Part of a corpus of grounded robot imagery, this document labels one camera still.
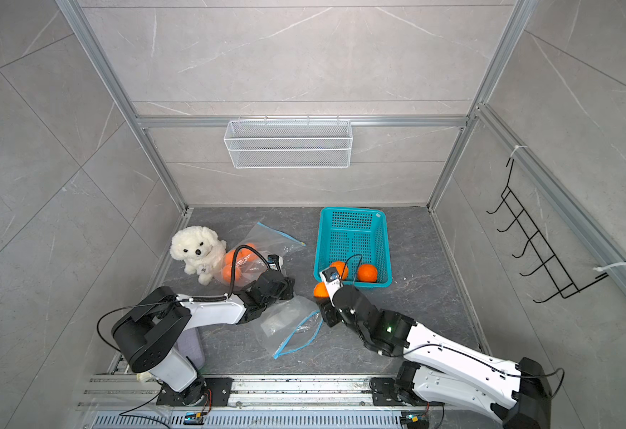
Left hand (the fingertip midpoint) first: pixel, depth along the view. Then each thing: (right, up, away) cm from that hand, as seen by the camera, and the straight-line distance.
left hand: (296, 277), depth 91 cm
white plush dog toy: (-31, +10, -6) cm, 33 cm away
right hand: (+10, -2, -17) cm, 20 cm away
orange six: (-14, +10, -12) cm, 20 cm away
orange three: (+8, +1, -22) cm, 23 cm away
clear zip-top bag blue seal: (-3, -15, -5) cm, 16 cm away
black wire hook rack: (+64, +12, -24) cm, 70 cm away
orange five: (-25, +7, +3) cm, 26 cm away
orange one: (+25, +2, -1) cm, 25 cm away
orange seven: (-23, +2, -3) cm, 23 cm away
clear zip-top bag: (-13, +12, +15) cm, 23 cm away
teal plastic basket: (+23, +13, +19) cm, 33 cm away
